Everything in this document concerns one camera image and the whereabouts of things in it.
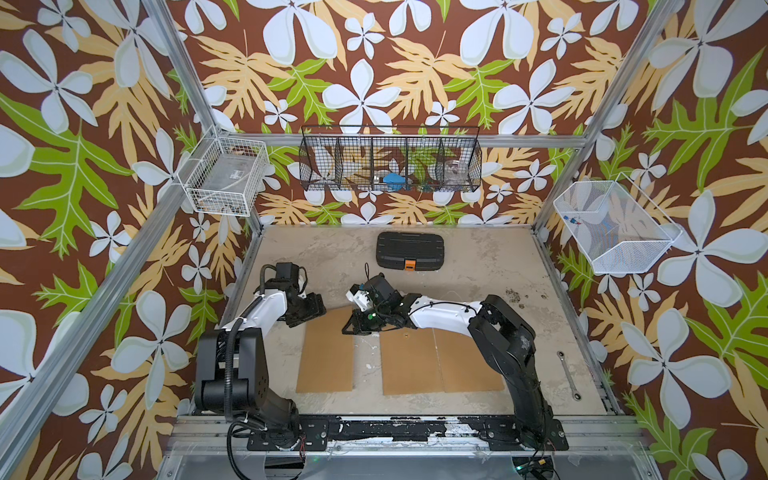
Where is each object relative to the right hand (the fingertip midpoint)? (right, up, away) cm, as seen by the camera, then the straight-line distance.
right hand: (341, 330), depth 85 cm
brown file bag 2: (+20, -9, +1) cm, 22 cm away
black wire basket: (+15, +54, +13) cm, 58 cm away
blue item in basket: (+16, +46, +9) cm, 49 cm away
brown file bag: (-4, -8, +2) cm, 10 cm away
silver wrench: (+65, -17, -5) cm, 67 cm away
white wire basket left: (-34, +45, +1) cm, 57 cm away
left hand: (-8, +5, +7) cm, 12 cm away
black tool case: (+22, +23, +17) cm, 36 cm away
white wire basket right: (+78, +28, -4) cm, 83 cm away
